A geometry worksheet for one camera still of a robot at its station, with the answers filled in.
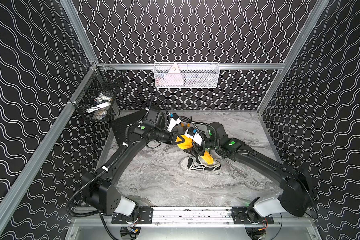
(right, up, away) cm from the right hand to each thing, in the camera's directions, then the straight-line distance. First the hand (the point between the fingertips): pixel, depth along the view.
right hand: (188, 141), depth 78 cm
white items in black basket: (-43, +16, -5) cm, 46 cm away
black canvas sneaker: (+2, -14, +11) cm, 18 cm away
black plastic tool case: (-45, +14, +32) cm, 57 cm away
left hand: (-2, +2, -6) cm, 7 cm away
